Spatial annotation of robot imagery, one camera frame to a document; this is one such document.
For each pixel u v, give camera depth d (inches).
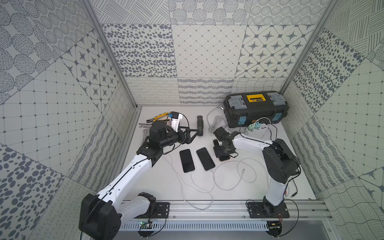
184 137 25.5
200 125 41.9
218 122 43.5
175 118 25.8
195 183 32.9
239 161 35.7
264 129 41.0
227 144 27.1
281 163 19.2
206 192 31.5
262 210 25.8
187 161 35.8
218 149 33.7
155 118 43.5
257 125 39.7
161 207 29.5
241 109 37.4
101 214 14.9
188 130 25.1
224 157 34.3
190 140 25.4
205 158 35.8
